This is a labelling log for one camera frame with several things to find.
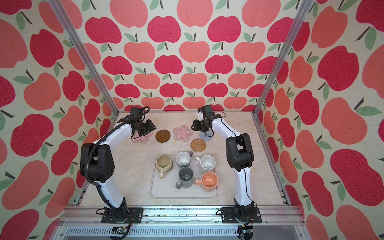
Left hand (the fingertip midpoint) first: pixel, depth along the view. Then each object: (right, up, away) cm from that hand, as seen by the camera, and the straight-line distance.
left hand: (156, 128), depth 95 cm
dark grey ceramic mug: (+20, -27, -10) cm, 35 cm away
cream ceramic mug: (+6, -22, -5) cm, 23 cm away
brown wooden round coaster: (+2, -6, +12) cm, 13 cm away
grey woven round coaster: (+32, -6, +9) cm, 34 cm away
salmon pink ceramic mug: (+33, -30, -12) cm, 46 cm away
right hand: (+26, +1, +4) cm, 26 cm away
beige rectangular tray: (+9, -33, -13) cm, 37 cm away
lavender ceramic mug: (+18, -19, -4) cm, 26 cm away
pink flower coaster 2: (+17, -4, +13) cm, 22 cm away
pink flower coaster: (-12, -8, +9) cm, 17 cm away
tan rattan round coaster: (+27, -12, +6) cm, 30 cm away
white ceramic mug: (+33, -21, -4) cm, 39 cm away
